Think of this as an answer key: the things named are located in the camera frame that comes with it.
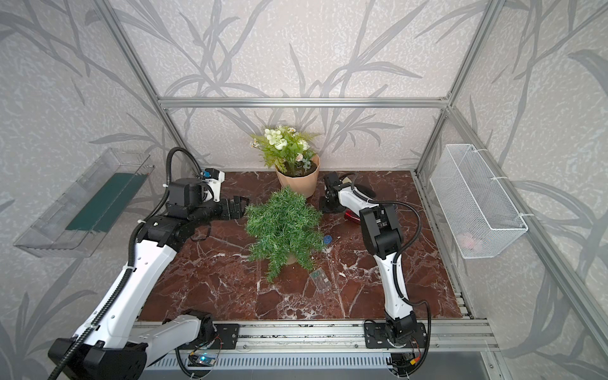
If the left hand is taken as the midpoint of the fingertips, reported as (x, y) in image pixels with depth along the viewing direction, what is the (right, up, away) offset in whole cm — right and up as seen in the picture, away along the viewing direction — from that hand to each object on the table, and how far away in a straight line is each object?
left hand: (238, 200), depth 73 cm
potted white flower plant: (+13, +19, +20) cm, 30 cm away
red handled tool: (+39, -8, +26) cm, 48 cm away
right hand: (+28, -5, +33) cm, 43 cm away
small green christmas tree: (+15, -8, -4) cm, 18 cm away
